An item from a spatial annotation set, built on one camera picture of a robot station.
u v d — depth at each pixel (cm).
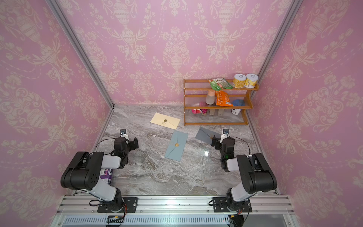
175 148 96
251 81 88
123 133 83
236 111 110
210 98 100
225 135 81
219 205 73
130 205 74
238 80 88
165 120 110
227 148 71
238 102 108
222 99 100
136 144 90
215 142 87
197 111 108
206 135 102
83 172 47
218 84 88
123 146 75
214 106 106
